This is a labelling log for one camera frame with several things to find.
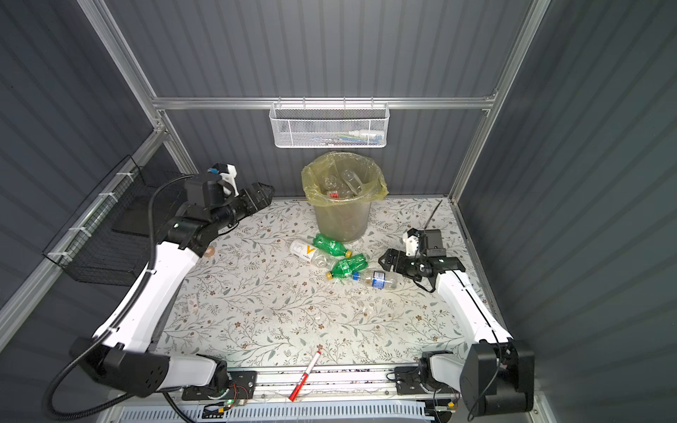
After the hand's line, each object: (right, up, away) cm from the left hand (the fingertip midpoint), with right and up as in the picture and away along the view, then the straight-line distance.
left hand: (265, 193), depth 72 cm
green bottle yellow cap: (+23, -24, +21) cm, 40 cm away
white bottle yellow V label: (+8, -19, +24) cm, 32 cm away
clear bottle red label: (+16, +6, +29) cm, 34 cm away
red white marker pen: (+11, -52, +3) cm, 53 cm away
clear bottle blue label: (+34, -28, +16) cm, 47 cm away
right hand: (+38, -22, +11) cm, 45 cm away
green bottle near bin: (+17, -17, +26) cm, 35 cm away
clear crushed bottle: (+25, +7, +22) cm, 34 cm away
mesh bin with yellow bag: (+21, +6, +32) cm, 39 cm away
